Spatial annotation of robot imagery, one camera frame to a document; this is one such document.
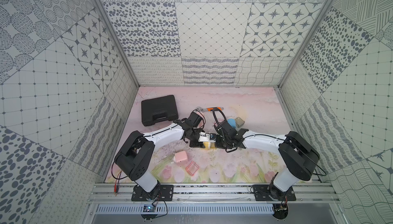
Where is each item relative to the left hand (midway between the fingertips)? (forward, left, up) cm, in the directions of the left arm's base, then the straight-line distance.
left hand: (208, 141), depth 85 cm
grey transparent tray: (+18, -21, -6) cm, 28 cm away
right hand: (0, -5, -4) cm, 6 cm away
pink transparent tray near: (-13, +8, -6) cm, 17 cm away
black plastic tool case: (+23, +34, -1) cm, 41 cm away
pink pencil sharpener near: (-10, +14, 0) cm, 17 cm away
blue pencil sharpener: (+13, -15, +2) cm, 19 cm away
